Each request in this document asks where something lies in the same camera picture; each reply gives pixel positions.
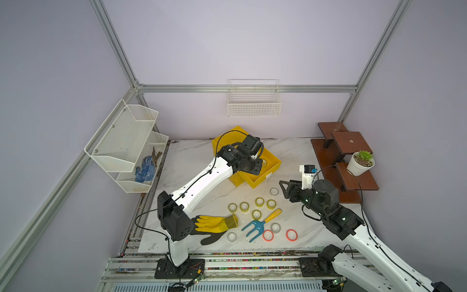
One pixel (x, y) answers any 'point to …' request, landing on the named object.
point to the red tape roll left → (268, 235)
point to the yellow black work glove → (213, 226)
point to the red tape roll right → (291, 235)
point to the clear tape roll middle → (275, 228)
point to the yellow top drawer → (269, 163)
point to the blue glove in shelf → (146, 172)
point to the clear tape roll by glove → (231, 236)
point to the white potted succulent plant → (360, 163)
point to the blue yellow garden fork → (261, 225)
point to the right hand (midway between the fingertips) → (285, 184)
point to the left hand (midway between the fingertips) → (255, 169)
